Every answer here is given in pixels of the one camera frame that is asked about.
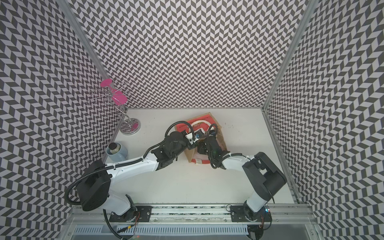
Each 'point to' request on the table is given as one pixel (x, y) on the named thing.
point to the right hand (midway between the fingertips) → (201, 146)
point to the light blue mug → (120, 156)
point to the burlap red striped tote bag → (202, 125)
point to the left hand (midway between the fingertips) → (197, 130)
